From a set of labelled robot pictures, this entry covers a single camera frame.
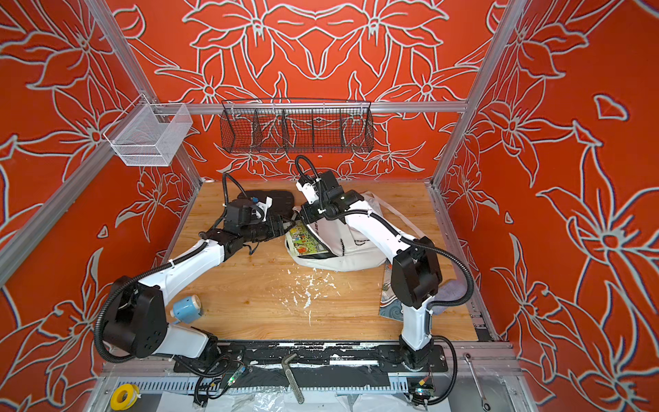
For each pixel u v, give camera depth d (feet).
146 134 2.96
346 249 3.02
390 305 2.72
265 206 2.55
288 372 2.33
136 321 1.40
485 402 2.19
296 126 3.27
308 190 2.51
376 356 2.40
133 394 2.23
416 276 1.57
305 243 3.04
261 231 2.41
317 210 2.39
